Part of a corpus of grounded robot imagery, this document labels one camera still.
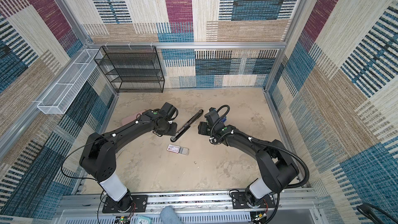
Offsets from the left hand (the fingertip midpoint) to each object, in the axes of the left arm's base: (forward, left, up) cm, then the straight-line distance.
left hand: (173, 129), depth 89 cm
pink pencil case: (+15, +29, -9) cm, 34 cm away
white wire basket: (+1, +48, +24) cm, 54 cm away
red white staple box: (-8, 0, -8) cm, 11 cm away
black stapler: (+7, -7, -7) cm, 12 cm away
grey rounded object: (-39, -1, -6) cm, 40 cm away
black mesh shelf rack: (+45, +32, +8) cm, 55 cm away
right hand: (0, -17, 0) cm, 17 cm away
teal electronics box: (-41, +9, -6) cm, 42 cm away
